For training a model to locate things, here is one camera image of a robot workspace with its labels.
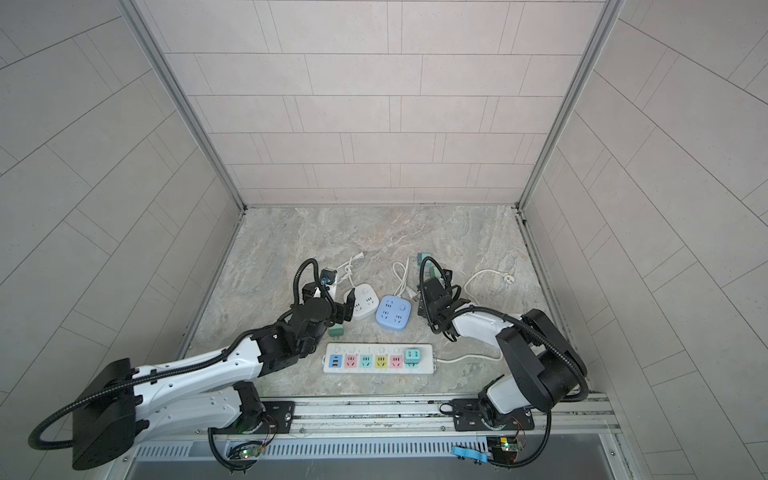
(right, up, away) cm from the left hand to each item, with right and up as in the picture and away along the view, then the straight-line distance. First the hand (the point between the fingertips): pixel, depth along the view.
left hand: (349, 284), depth 78 cm
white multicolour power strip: (+4, -20, +1) cm, 20 cm away
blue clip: (+29, -35, -13) cm, 47 cm away
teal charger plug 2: (+16, -18, -3) cm, 25 cm away
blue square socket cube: (+11, -10, +9) cm, 18 cm away
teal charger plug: (+21, +5, +23) cm, 31 cm away
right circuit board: (+37, -36, -10) cm, 53 cm away
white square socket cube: (+3, -8, +11) cm, 14 cm away
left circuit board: (-20, -35, -13) cm, 42 cm away
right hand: (+24, -10, +15) cm, 30 cm away
